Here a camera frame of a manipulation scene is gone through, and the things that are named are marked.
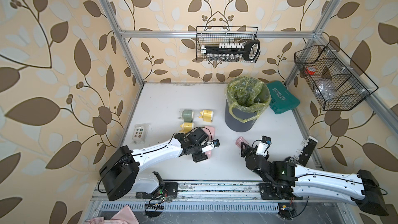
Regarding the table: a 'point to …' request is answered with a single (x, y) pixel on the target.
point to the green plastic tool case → (282, 100)
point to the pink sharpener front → (209, 153)
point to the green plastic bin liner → (248, 94)
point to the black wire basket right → (338, 84)
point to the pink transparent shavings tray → (239, 140)
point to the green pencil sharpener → (187, 115)
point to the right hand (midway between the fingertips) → (246, 146)
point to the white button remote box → (140, 133)
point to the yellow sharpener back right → (207, 115)
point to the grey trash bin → (236, 125)
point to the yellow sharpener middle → (186, 127)
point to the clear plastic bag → (326, 90)
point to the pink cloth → (125, 216)
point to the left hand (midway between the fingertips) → (202, 148)
